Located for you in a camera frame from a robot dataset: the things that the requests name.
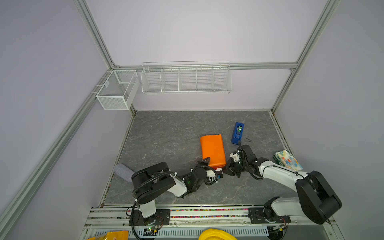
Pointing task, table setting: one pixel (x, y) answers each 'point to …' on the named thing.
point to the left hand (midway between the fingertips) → (209, 163)
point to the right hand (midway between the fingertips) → (220, 170)
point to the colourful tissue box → (285, 158)
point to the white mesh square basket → (119, 90)
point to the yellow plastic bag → (123, 235)
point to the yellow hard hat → (213, 234)
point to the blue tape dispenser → (237, 133)
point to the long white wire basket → (186, 77)
